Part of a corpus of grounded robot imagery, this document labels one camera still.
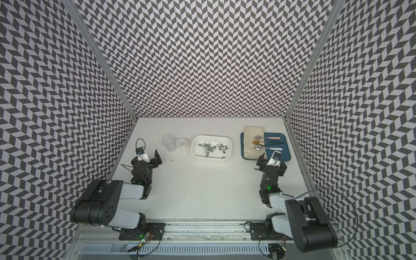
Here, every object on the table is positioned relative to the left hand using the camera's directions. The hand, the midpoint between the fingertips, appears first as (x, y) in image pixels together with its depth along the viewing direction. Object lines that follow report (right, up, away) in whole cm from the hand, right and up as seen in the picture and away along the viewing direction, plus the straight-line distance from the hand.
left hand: (149, 153), depth 90 cm
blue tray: (+79, +6, +14) cm, 81 cm away
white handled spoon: (+66, +2, +11) cm, 67 cm away
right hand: (+68, -3, -4) cm, 69 cm away
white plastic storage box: (+26, -1, +11) cm, 28 cm away
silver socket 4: (+42, +3, +11) cm, 44 cm away
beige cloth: (+61, +11, +17) cm, 64 cm away
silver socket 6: (+43, 0, +11) cm, 44 cm away
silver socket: (+33, -2, +8) cm, 34 cm away
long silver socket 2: (+34, +1, +11) cm, 35 cm away
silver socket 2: (+37, +2, +11) cm, 39 cm away
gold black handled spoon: (+64, +5, +14) cm, 66 cm away
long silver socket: (+33, +4, +12) cm, 35 cm away
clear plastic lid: (+17, +4, +7) cm, 19 cm away
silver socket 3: (+40, +2, +11) cm, 42 cm away
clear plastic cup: (+8, +6, +11) cm, 15 cm away
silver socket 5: (+45, +2, +11) cm, 46 cm away
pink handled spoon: (+67, +8, +15) cm, 69 cm away
